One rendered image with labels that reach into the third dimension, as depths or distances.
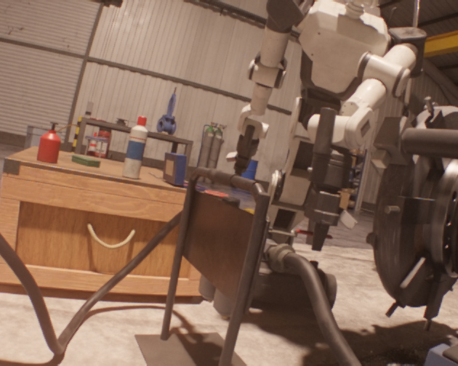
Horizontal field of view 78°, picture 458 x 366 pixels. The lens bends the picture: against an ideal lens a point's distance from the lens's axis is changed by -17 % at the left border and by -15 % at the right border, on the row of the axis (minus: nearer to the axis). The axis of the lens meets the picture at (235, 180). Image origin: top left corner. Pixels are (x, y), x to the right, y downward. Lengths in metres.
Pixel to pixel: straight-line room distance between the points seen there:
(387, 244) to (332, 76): 0.56
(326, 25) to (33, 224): 1.13
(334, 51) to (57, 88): 8.44
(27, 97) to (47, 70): 0.85
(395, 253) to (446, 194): 0.24
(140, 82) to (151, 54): 0.85
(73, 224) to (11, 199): 0.23
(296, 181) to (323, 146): 0.71
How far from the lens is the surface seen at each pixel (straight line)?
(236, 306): 0.68
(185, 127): 9.28
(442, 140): 0.90
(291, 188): 1.38
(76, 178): 1.15
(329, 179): 0.69
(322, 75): 1.12
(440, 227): 1.11
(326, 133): 0.68
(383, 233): 1.04
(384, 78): 0.89
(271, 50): 1.18
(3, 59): 9.59
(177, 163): 1.23
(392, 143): 0.95
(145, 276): 1.30
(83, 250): 1.23
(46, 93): 9.17
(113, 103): 9.06
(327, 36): 1.05
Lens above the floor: 0.59
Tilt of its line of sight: 2 degrees down
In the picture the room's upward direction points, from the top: 12 degrees clockwise
